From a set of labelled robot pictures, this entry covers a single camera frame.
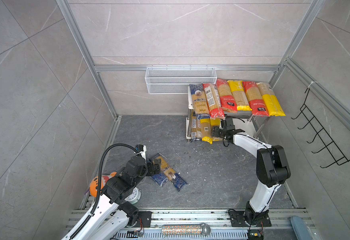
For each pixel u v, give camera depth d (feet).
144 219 2.40
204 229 2.20
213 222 2.40
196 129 3.29
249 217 2.16
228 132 2.40
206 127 3.25
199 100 2.50
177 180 2.73
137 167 1.70
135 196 2.52
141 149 2.05
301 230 2.25
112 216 1.94
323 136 2.22
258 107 2.40
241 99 2.51
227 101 2.45
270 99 2.56
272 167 1.63
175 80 3.28
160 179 2.73
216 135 2.93
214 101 2.43
